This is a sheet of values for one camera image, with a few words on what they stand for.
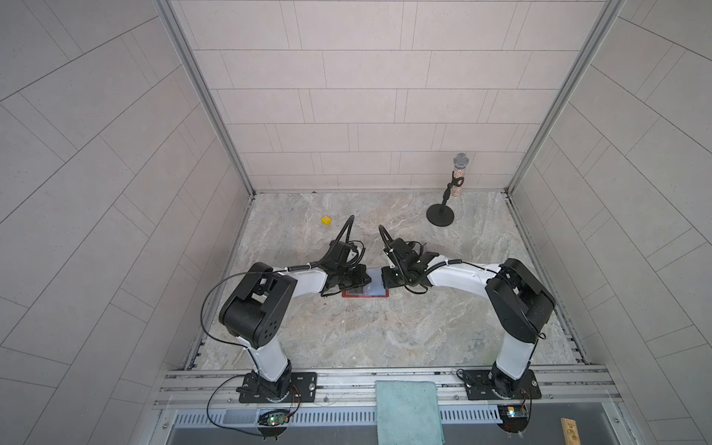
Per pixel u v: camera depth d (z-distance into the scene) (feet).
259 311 1.51
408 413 2.20
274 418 2.11
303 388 2.31
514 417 2.23
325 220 3.47
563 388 2.37
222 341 1.50
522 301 1.54
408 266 2.27
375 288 2.85
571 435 2.11
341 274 2.55
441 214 3.56
